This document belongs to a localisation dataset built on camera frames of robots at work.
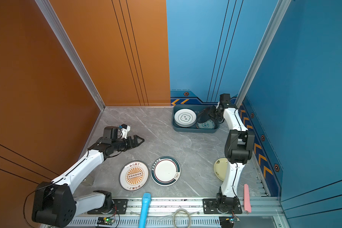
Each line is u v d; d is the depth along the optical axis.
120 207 0.74
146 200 0.73
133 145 0.74
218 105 0.90
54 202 0.40
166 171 0.85
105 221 0.71
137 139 0.75
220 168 0.89
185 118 1.09
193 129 1.04
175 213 0.71
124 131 0.77
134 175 0.84
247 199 0.75
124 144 0.72
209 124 1.07
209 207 0.72
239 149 0.55
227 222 0.70
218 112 0.74
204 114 1.04
